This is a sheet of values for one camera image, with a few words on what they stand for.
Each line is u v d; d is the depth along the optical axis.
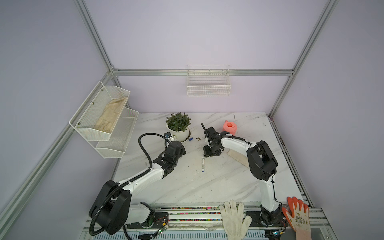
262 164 0.54
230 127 0.98
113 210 0.41
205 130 0.81
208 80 0.96
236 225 0.72
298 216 0.73
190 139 1.06
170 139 0.76
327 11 0.69
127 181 0.46
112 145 0.88
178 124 0.92
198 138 1.07
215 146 0.74
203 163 0.93
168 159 0.65
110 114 0.80
